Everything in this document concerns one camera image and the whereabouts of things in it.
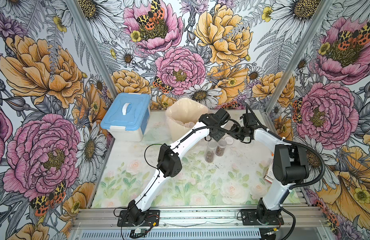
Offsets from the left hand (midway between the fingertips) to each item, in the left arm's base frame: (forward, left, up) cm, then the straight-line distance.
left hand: (213, 135), depth 90 cm
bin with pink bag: (+18, +18, 0) cm, 25 cm away
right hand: (+4, -10, -4) cm, 11 cm away
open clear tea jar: (-6, -4, -4) cm, 8 cm away
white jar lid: (+4, -13, -12) cm, 18 cm away
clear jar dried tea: (-5, +1, -9) cm, 10 cm away
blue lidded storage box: (+12, +53, +3) cm, 54 cm away
